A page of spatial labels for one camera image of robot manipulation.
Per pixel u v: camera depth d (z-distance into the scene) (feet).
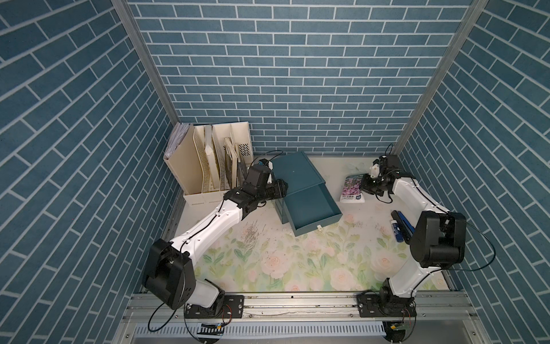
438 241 1.56
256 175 2.00
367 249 2.90
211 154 2.91
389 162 2.40
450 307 2.48
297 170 2.86
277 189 2.36
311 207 2.68
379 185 2.32
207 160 2.98
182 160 2.85
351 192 3.14
